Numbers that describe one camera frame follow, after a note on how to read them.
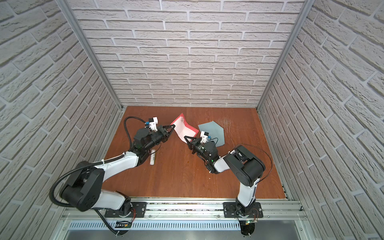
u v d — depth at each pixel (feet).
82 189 1.40
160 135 2.41
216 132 3.42
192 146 2.54
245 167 1.63
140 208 2.45
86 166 1.49
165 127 2.56
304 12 2.33
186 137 2.73
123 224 2.36
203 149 2.54
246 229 2.33
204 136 2.74
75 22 2.45
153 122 2.54
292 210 2.49
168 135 2.47
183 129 2.85
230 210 2.42
